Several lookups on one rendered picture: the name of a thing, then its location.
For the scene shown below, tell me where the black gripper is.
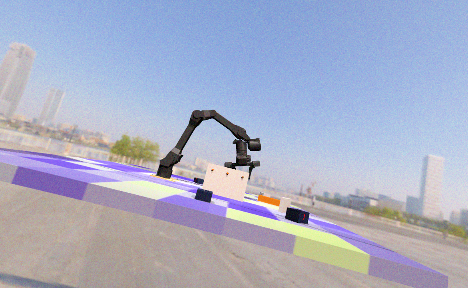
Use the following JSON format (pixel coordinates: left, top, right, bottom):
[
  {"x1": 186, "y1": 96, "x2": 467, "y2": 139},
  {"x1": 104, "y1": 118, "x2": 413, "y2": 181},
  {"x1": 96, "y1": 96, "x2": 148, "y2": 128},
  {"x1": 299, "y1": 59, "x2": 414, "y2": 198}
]
[{"x1": 225, "y1": 151, "x2": 260, "y2": 179}]

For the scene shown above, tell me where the orange rectangular block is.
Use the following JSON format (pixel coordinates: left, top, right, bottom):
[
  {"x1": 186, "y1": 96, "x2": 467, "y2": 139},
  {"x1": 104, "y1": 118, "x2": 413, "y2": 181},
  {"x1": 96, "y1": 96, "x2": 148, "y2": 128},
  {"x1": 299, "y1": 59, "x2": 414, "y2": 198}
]
[{"x1": 258, "y1": 195, "x2": 280, "y2": 207}]

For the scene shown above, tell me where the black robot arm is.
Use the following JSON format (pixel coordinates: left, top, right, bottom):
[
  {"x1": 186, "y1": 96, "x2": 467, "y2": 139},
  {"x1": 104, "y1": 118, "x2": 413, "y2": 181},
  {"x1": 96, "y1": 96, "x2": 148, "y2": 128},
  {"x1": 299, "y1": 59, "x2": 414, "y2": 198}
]
[{"x1": 155, "y1": 110, "x2": 261, "y2": 178}]

